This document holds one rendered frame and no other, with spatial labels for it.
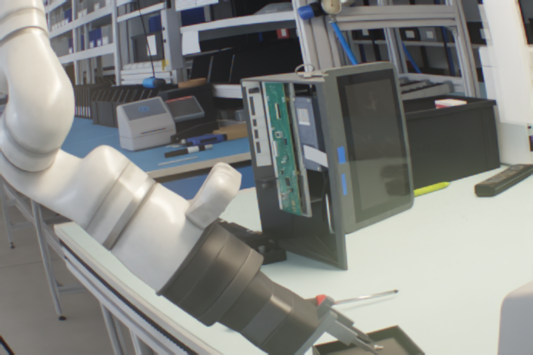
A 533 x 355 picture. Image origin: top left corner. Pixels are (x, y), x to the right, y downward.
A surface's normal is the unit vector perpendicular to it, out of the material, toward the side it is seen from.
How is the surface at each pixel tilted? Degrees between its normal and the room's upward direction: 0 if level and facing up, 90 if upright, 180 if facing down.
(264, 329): 76
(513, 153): 90
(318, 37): 90
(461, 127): 90
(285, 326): 90
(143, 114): 29
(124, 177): 58
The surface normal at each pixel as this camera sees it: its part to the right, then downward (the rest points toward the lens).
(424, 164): 0.36, 0.07
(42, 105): 0.31, -0.32
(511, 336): -0.90, 0.18
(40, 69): 0.32, -0.79
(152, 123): 0.12, -0.69
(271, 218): -0.18, 0.16
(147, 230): -0.04, -0.07
